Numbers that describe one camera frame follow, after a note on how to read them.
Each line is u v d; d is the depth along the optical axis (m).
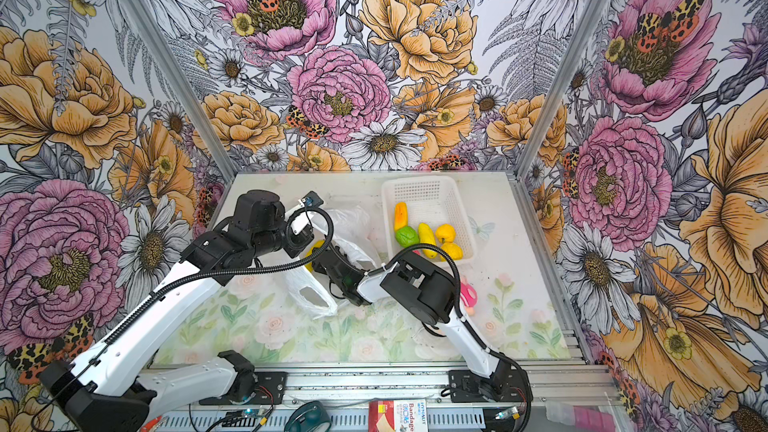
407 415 0.67
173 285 0.44
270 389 0.73
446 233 0.99
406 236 0.96
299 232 0.63
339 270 0.75
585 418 0.69
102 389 0.38
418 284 0.59
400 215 1.04
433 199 1.12
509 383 0.66
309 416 0.64
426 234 0.99
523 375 0.70
